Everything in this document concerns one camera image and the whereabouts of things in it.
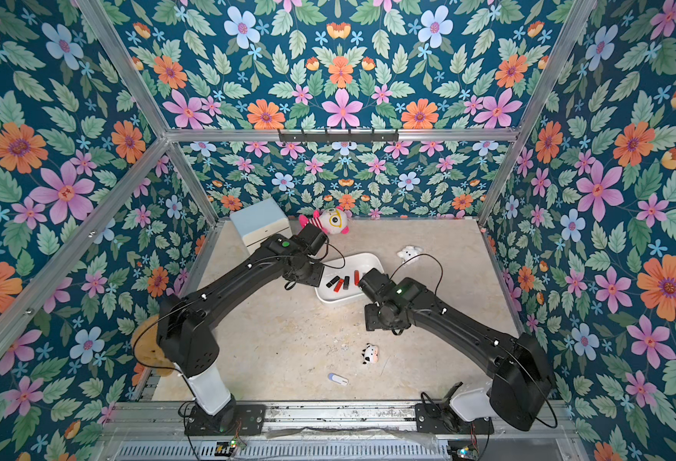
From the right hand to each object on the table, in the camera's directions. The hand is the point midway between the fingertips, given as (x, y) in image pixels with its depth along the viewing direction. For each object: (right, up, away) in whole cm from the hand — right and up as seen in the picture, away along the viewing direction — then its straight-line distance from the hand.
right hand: (380, 319), depth 80 cm
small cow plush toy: (-2, -11, +3) cm, 12 cm away
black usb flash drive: (-11, +7, +19) cm, 23 cm away
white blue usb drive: (-12, -17, +1) cm, 21 cm away
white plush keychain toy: (+13, +18, +25) cm, 33 cm away
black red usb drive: (-15, +8, +20) cm, 26 cm away
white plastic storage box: (-12, +10, +22) cm, 27 cm away
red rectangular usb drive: (-13, +7, +20) cm, 25 cm away
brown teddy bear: (-58, -4, -12) cm, 59 cm away
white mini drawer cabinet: (-43, +29, +21) cm, 56 cm away
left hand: (-19, +12, +6) cm, 23 cm away
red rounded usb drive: (-7, +9, +22) cm, 25 cm away
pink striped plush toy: (-16, +31, +31) cm, 47 cm away
